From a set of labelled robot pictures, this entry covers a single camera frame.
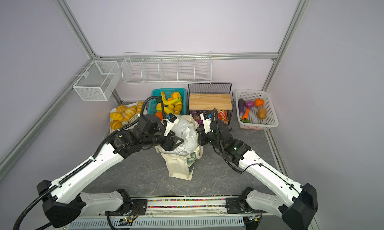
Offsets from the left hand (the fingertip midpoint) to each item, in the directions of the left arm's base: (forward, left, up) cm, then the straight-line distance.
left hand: (177, 139), depth 68 cm
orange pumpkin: (+40, -59, -22) cm, 74 cm away
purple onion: (+39, -51, -21) cm, 67 cm away
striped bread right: (+44, +33, -23) cm, 59 cm away
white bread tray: (+44, +54, -27) cm, 75 cm away
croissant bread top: (+42, +46, -23) cm, 67 cm away
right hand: (+5, -9, -1) cm, 11 cm away
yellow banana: (+43, +9, -18) cm, 48 cm away
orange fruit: (+48, +4, -17) cm, 51 cm away
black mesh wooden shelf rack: (+39, -20, -11) cm, 45 cm away
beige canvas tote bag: (-8, 0, -13) cm, 16 cm away
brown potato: (+30, -58, -22) cm, 69 cm away
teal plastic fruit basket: (+54, +20, -18) cm, 60 cm away
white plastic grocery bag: (+4, -4, 0) cm, 6 cm away
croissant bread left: (+36, +48, -24) cm, 65 cm away
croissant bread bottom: (+28, +46, -23) cm, 59 cm away
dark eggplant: (+40, -45, -22) cm, 64 cm away
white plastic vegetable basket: (+23, -61, -21) cm, 69 cm away
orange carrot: (+31, -47, -24) cm, 61 cm away
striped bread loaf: (+39, +40, -25) cm, 61 cm away
